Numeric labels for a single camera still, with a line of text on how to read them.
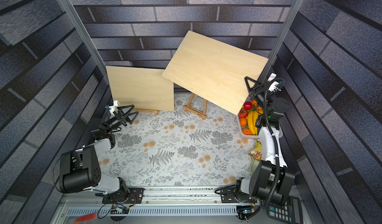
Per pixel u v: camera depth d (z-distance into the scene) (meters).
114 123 0.71
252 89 0.62
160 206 0.73
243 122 0.95
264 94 0.60
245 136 0.88
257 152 0.84
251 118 0.95
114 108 0.74
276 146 0.47
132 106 0.73
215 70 0.70
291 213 0.67
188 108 1.05
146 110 1.03
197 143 0.92
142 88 1.35
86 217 0.69
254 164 0.83
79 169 0.45
